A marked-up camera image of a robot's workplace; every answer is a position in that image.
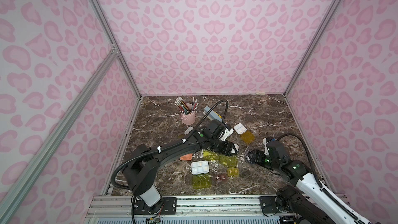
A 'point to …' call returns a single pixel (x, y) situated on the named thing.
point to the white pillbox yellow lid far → (247, 137)
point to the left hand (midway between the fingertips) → (234, 153)
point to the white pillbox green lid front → (201, 180)
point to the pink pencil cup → (189, 118)
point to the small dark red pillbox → (222, 177)
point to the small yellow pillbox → (233, 171)
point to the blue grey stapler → (212, 114)
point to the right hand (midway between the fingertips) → (252, 156)
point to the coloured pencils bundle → (183, 107)
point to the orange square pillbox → (188, 157)
